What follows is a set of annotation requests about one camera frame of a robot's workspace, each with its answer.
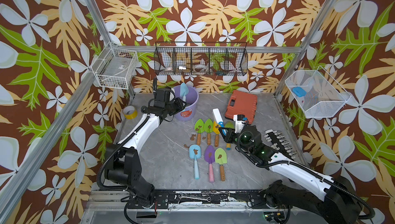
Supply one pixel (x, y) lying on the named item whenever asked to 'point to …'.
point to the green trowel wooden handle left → (199, 128)
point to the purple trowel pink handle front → (209, 154)
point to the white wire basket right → (317, 94)
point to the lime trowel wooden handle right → (220, 157)
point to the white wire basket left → (114, 68)
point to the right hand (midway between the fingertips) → (218, 128)
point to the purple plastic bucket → (188, 114)
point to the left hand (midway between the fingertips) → (186, 101)
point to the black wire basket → (200, 58)
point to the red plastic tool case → (241, 103)
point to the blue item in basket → (299, 91)
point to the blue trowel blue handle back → (184, 90)
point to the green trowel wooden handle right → (208, 129)
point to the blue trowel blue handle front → (195, 152)
